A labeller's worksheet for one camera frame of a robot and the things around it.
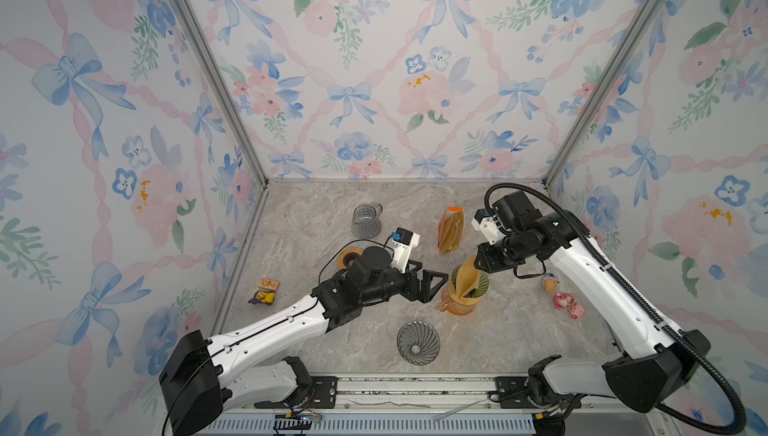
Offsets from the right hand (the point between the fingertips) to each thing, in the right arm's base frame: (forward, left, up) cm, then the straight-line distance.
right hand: (479, 261), depth 75 cm
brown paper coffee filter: (-4, +3, -2) cm, 5 cm away
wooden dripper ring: (-5, +33, +9) cm, 34 cm away
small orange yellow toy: (-1, +59, -17) cm, 61 cm away
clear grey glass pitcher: (+27, +31, -20) cm, 46 cm away
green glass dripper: (-4, -2, -7) cm, 8 cm away
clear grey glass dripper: (-15, +15, -19) cm, 28 cm away
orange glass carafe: (-6, +6, -14) cm, 16 cm away
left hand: (-5, +11, +4) cm, 13 cm away
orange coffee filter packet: (+20, +3, -13) cm, 24 cm away
